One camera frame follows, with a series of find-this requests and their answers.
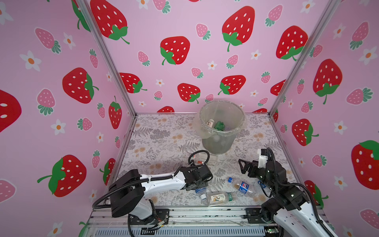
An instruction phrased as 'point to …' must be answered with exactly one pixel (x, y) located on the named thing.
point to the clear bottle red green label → (197, 159)
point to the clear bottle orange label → (209, 123)
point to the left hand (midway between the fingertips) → (204, 183)
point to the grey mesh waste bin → (220, 122)
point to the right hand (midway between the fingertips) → (244, 162)
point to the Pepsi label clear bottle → (242, 186)
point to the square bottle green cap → (220, 198)
